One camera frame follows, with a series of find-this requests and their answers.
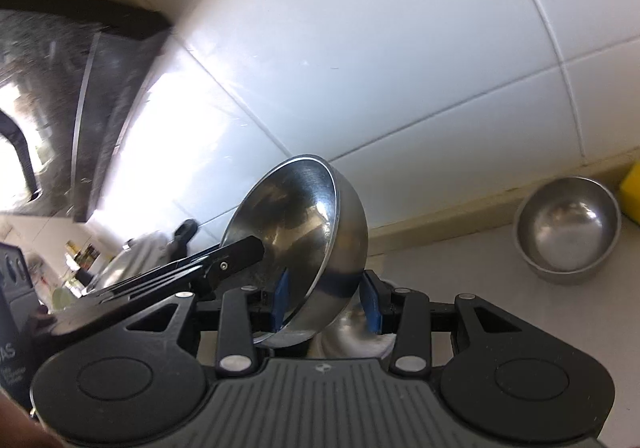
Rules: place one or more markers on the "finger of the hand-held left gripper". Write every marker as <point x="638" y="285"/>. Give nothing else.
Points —
<point x="235" y="258"/>

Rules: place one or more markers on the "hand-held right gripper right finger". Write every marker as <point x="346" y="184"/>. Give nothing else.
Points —
<point x="372" y="308"/>

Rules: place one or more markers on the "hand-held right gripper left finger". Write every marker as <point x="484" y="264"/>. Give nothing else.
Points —
<point x="235" y="328"/>

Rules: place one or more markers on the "stainless steel bowl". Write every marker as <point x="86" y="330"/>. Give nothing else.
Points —
<point x="345" y="333"/>
<point x="565" y="228"/>
<point x="300" y="208"/>

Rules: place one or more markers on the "person's left hand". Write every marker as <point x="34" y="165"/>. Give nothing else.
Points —
<point x="15" y="428"/>

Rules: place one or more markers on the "grey counter mat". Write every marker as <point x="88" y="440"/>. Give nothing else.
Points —
<point x="575" y="328"/>

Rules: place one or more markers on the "black range hood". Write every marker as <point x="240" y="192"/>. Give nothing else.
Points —
<point x="50" y="53"/>

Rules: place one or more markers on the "yellow green sponge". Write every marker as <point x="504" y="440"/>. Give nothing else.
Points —
<point x="631" y="193"/>

